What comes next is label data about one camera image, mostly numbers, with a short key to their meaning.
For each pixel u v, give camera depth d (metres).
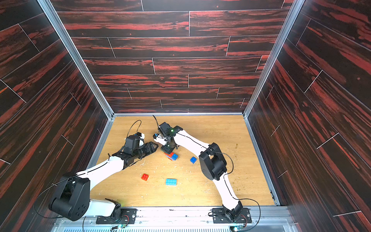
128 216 0.70
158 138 0.81
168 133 0.74
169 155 0.92
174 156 0.91
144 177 0.86
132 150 0.68
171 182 0.84
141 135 0.82
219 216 0.73
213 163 0.54
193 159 0.93
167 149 0.81
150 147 0.80
